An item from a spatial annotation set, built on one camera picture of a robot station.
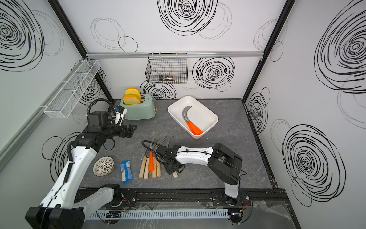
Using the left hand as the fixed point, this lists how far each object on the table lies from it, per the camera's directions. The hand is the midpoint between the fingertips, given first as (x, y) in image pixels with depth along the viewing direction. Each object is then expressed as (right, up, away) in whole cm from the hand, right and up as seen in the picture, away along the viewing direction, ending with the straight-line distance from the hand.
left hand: (128, 123), depth 76 cm
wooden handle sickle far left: (+6, -26, +9) cm, 28 cm away
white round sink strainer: (-18, -26, +7) cm, 32 cm away
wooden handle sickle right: (+25, -30, +5) cm, 39 cm away
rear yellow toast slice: (-5, +21, +21) cm, 30 cm away
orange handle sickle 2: (+34, -3, +26) cm, 43 cm away
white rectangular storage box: (+36, +3, +32) cm, 48 cm away
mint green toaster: (+2, +8, +29) cm, 30 cm away
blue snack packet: (-3, -29, +5) cm, 30 cm away
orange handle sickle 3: (+33, +4, +33) cm, 47 cm away
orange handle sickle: (+10, -25, +10) cm, 28 cm away
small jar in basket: (+17, +28, +13) cm, 35 cm away
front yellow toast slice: (-5, +15, +17) cm, 23 cm away
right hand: (+23, -28, +7) cm, 36 cm away
